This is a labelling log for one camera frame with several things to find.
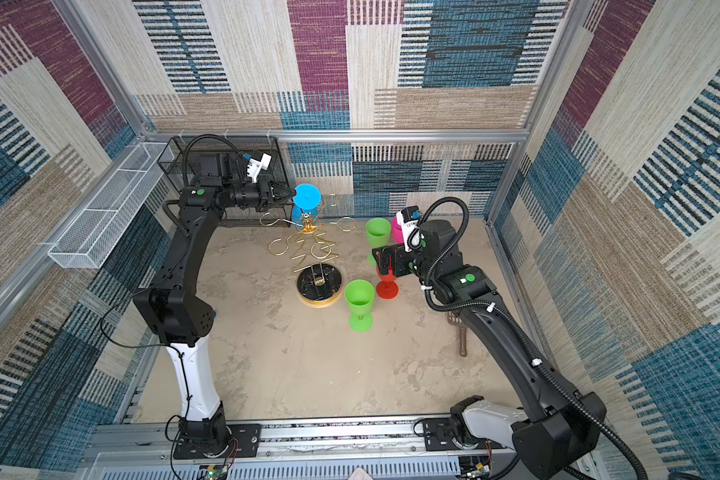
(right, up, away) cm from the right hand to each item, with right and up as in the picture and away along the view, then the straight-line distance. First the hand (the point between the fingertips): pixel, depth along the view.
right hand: (391, 252), depth 74 cm
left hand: (-24, +16, +5) cm, 30 cm away
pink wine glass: (+4, +6, +23) cm, 24 cm away
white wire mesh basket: (-71, +3, -2) cm, 71 cm away
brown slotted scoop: (+22, -21, +20) cm, 37 cm away
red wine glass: (+1, -12, +26) cm, 29 cm away
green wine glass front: (-2, +5, +22) cm, 23 cm away
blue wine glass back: (-22, +13, +7) cm, 27 cm away
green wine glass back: (-8, -13, +14) cm, 20 cm away
